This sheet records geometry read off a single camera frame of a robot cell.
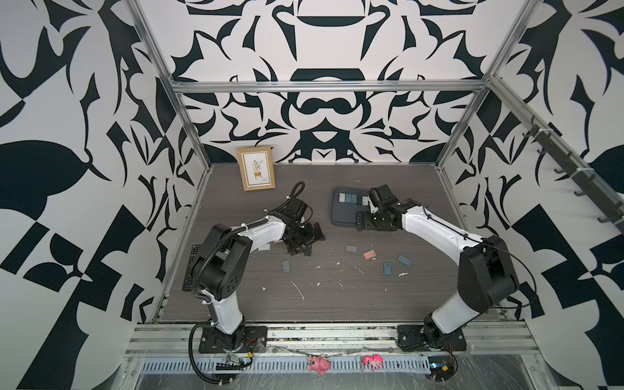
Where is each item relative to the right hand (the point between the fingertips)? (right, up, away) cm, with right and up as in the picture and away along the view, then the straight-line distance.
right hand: (365, 219), depth 91 cm
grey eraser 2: (-5, -11, 0) cm, 12 cm away
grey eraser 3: (-29, -17, -2) cm, 34 cm away
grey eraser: (+14, -15, 0) cm, 21 cm away
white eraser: (-38, -11, +3) cm, 40 cm away
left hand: (-18, -8, +1) cm, 20 cm away
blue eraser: (+7, -17, -2) cm, 19 cm away
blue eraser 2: (-4, +7, +17) cm, 19 cm away
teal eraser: (-2, +7, +17) cm, 19 cm away
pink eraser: (+2, -13, 0) cm, 13 cm away
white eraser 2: (-7, +7, +17) cm, 20 cm away
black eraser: (-21, -12, +2) cm, 24 cm away
